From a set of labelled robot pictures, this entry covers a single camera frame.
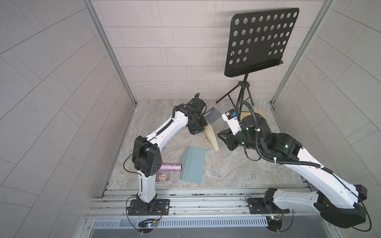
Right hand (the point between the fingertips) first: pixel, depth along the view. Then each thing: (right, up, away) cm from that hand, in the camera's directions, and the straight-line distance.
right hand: (218, 135), depth 62 cm
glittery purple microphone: (-24, -21, +19) cm, 36 cm away
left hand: (-2, +1, +21) cm, 21 cm away
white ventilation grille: (-2, -41, +6) cm, 42 cm away
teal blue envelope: (-11, -21, +23) cm, 33 cm away
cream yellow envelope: (-3, -1, +14) cm, 14 cm away
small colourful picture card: (-27, -25, +16) cm, 40 cm away
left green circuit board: (-32, -42, +3) cm, 53 cm away
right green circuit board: (+27, -42, +6) cm, 50 cm away
